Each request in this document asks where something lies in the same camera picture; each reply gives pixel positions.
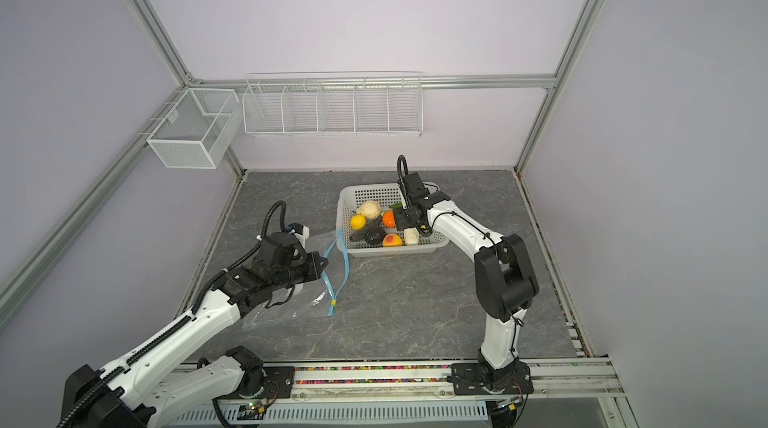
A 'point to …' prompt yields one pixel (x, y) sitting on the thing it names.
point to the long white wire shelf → (333, 104)
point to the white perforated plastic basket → (371, 201)
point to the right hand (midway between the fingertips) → (408, 218)
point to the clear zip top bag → (316, 297)
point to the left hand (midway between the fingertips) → (328, 265)
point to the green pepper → (397, 205)
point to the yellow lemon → (358, 222)
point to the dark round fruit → (375, 236)
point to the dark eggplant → (360, 235)
